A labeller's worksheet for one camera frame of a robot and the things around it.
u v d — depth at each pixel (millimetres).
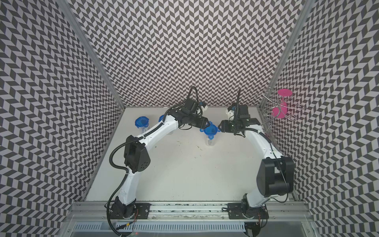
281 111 805
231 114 788
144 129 951
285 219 723
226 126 756
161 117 940
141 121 956
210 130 910
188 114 694
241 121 611
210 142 927
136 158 525
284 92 806
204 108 789
